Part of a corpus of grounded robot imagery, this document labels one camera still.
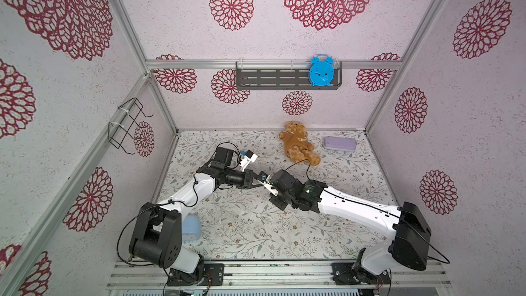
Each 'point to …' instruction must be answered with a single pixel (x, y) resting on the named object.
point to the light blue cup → (191, 227)
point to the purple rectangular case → (340, 143)
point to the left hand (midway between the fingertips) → (264, 185)
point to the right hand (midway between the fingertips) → (272, 188)
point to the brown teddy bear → (297, 147)
